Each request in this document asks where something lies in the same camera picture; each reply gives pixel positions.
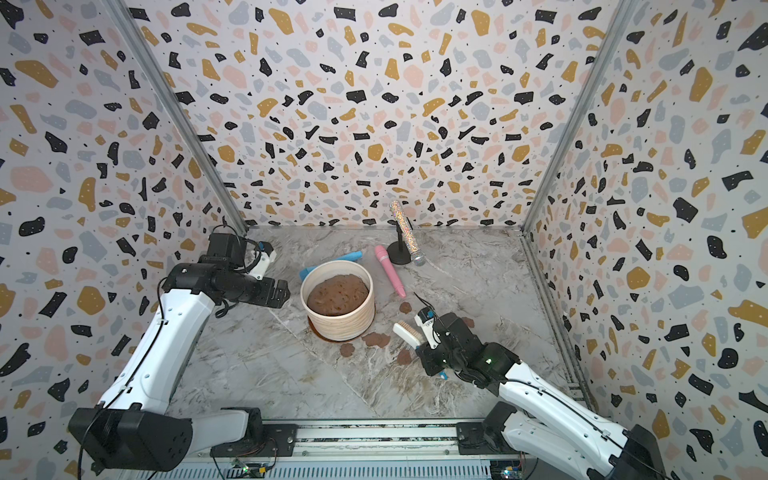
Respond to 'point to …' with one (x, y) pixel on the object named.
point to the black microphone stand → (397, 252)
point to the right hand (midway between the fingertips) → (420, 350)
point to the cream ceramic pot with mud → (339, 299)
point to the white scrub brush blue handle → (412, 337)
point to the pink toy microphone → (382, 254)
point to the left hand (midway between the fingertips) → (273, 289)
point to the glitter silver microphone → (418, 258)
